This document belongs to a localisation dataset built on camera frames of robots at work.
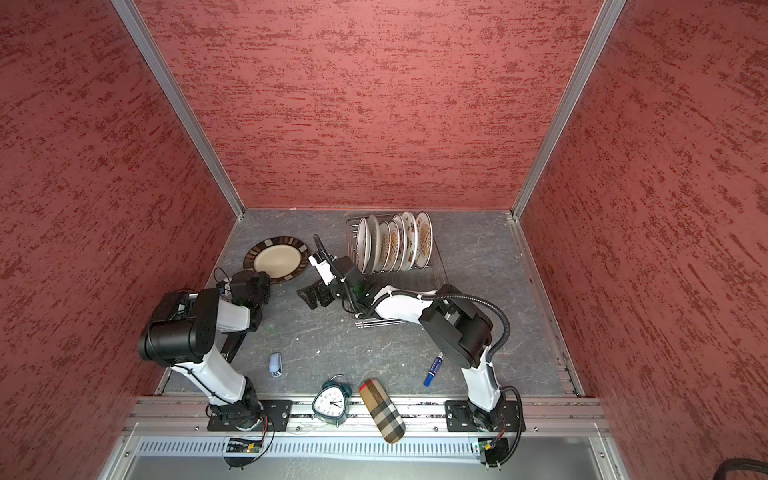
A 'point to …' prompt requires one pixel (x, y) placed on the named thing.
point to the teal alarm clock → (330, 403)
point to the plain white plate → (373, 244)
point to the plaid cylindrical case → (383, 413)
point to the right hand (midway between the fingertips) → (309, 289)
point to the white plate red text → (364, 245)
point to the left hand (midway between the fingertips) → (269, 274)
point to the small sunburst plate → (385, 246)
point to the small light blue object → (275, 365)
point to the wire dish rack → (434, 277)
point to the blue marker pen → (433, 369)
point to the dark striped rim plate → (283, 258)
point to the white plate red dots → (400, 221)
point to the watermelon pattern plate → (411, 242)
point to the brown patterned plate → (423, 240)
